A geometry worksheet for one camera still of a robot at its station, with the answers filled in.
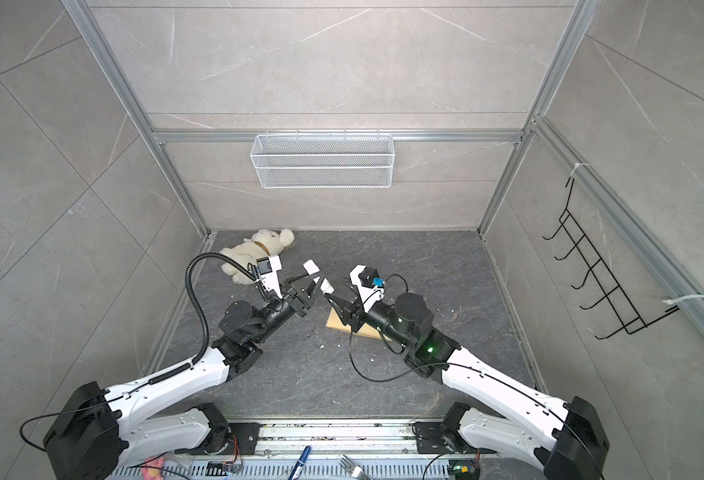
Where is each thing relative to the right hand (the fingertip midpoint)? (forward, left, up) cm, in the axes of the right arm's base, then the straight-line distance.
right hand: (336, 284), depth 65 cm
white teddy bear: (+35, +29, -24) cm, 51 cm away
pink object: (-32, +43, -28) cm, 60 cm away
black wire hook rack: (-10, -60, 0) cm, 61 cm away
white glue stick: (+2, +6, +3) cm, 7 cm away
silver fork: (-32, -3, -30) cm, 44 cm away
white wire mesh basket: (+53, +6, -2) cm, 53 cm away
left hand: (+2, +3, +3) cm, 5 cm away
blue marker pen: (-30, +10, -30) cm, 44 cm away
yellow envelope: (-8, +1, -2) cm, 8 cm away
